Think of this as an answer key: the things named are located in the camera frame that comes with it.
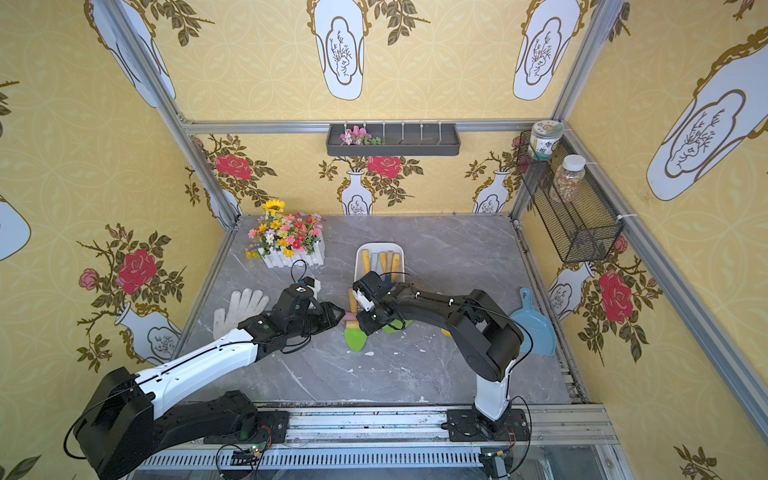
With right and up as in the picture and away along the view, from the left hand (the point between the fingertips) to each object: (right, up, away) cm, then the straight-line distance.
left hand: (334, 310), depth 84 cm
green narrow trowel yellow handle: (+5, -9, +5) cm, 11 cm away
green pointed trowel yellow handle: (+8, +13, +17) cm, 23 cm away
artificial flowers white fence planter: (-17, +20, +10) cm, 28 cm away
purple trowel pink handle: (+5, -2, -1) cm, 5 cm away
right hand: (+10, -3, +8) cm, 14 cm away
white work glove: (-31, -1, +12) cm, 33 cm away
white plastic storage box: (+16, +18, +22) cm, 32 cm away
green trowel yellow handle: (+13, +13, +20) cm, 27 cm away
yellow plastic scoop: (+18, +11, +18) cm, 28 cm away
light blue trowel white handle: (+10, +12, +20) cm, 25 cm away
